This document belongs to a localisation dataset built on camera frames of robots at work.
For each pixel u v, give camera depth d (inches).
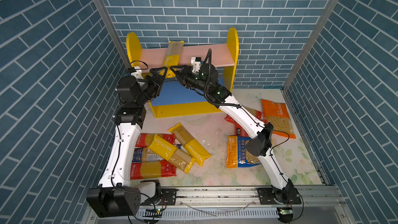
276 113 40.1
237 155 32.4
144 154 33.3
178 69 26.9
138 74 23.9
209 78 21.7
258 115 40.1
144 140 35.8
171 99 35.2
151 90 23.8
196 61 27.1
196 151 34.2
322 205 30.5
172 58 29.5
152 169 32.3
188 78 25.4
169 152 33.2
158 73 22.9
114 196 14.2
